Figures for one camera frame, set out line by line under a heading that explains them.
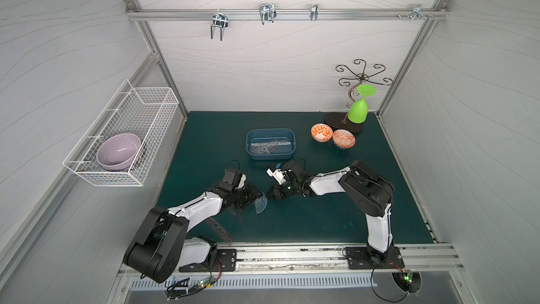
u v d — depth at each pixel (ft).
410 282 2.33
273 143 3.49
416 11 2.51
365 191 1.68
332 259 2.46
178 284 2.34
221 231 2.63
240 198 2.49
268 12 2.51
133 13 2.51
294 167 2.48
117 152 2.00
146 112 2.57
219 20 2.57
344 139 3.53
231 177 2.31
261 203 2.87
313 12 2.55
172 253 1.36
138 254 1.36
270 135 3.54
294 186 2.51
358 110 2.95
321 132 3.63
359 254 2.47
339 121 3.78
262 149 3.42
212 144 3.34
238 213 2.76
